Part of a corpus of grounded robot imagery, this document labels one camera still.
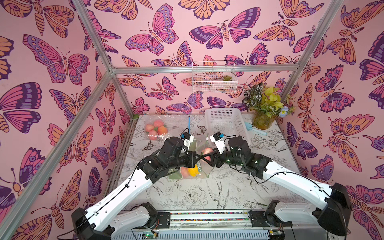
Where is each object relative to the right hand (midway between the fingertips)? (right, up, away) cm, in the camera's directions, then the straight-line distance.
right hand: (206, 152), depth 72 cm
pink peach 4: (-38, +12, +33) cm, 52 cm away
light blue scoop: (+35, +13, +39) cm, 54 cm away
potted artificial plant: (+40, +27, +23) cm, 53 cm away
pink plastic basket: (+21, +17, +42) cm, 50 cm away
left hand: (-2, -1, -4) cm, 4 cm away
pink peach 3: (-32, +15, +34) cm, 49 cm away
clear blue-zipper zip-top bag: (-20, +14, +42) cm, 48 cm away
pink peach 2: (-34, +9, +30) cm, 47 cm away
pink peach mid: (-11, -12, +7) cm, 17 cm away
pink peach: (0, +2, -4) cm, 4 cm away
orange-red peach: (-29, +10, +32) cm, 44 cm away
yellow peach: (-6, -11, +4) cm, 13 cm away
